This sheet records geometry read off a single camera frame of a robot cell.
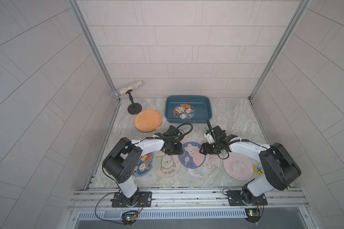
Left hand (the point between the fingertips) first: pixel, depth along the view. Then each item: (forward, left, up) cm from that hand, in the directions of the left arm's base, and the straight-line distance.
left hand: (183, 151), depth 89 cm
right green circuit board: (-32, -33, +1) cm, 46 cm away
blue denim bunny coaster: (+32, -1, +2) cm, 32 cm away
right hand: (0, -12, +1) cm, 12 cm away
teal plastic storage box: (+38, -16, +2) cm, 42 cm away
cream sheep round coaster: (-9, +11, 0) cm, 14 cm away
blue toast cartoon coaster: (-8, +23, 0) cm, 24 cm away
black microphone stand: (+33, +38, +3) cm, 50 cm away
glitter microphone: (+27, +42, +23) cm, 55 cm away
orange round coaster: (+23, +25, +2) cm, 34 cm away
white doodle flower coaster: (-6, -18, +1) cm, 19 cm away
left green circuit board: (-33, +26, +3) cm, 42 cm away
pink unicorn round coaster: (-9, -32, +1) cm, 34 cm away
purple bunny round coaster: (-4, -5, +1) cm, 6 cm away
